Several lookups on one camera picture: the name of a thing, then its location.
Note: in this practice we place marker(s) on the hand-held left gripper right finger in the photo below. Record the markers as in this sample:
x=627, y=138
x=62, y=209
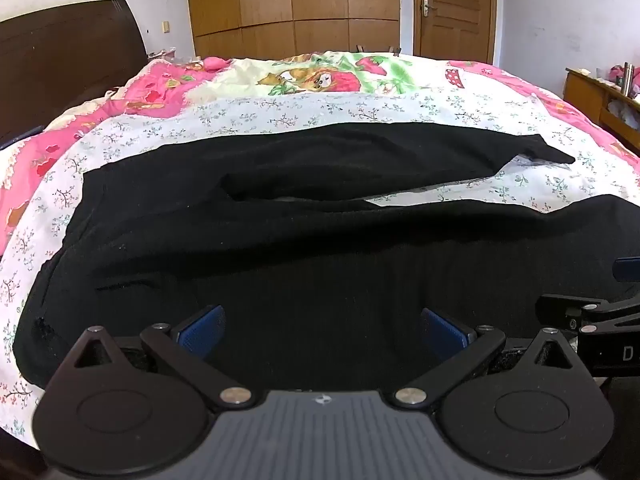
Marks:
x=442, y=334

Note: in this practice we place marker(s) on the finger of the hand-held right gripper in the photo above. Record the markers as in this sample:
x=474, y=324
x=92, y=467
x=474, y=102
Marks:
x=629, y=269
x=565, y=310

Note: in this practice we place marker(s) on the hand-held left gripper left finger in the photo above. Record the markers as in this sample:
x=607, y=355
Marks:
x=202, y=332

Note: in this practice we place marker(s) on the black pants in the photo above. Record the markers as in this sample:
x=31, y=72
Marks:
x=300, y=260

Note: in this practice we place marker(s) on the wooden desk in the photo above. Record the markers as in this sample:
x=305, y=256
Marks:
x=590, y=92

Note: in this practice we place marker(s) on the metal thermos bottle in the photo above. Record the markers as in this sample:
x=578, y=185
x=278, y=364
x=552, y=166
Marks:
x=628, y=79

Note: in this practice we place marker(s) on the pink cloth item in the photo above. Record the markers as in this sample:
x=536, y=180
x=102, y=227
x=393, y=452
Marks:
x=616, y=73

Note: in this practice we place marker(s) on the printed floral cartoon blanket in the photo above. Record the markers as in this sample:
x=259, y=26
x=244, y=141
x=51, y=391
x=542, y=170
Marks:
x=240, y=110

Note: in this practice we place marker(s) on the small pink soft item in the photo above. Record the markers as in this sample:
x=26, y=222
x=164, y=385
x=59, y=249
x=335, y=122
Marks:
x=217, y=62

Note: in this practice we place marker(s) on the dark wooden headboard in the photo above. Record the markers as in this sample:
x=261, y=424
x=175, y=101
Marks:
x=65, y=55

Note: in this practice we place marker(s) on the brown wooden door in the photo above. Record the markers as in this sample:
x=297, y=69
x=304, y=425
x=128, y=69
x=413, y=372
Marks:
x=457, y=10

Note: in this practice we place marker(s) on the brown wooden wardrobe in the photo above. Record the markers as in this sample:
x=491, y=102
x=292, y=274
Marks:
x=295, y=0

